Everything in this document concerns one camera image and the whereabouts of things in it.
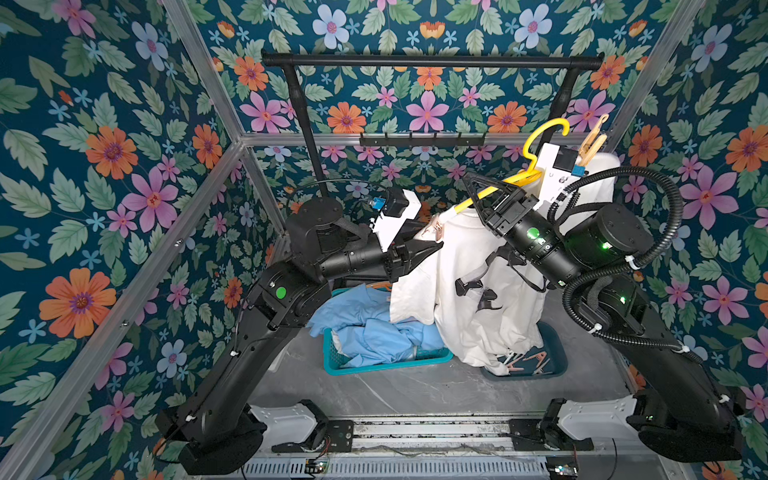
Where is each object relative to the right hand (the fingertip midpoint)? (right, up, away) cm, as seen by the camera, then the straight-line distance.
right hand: (477, 164), depth 41 cm
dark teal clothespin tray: (+30, -43, +43) cm, 68 cm away
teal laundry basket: (-29, -43, +39) cm, 65 cm away
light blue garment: (-23, -31, +40) cm, 55 cm away
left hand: (-5, -10, +6) cm, 13 cm away
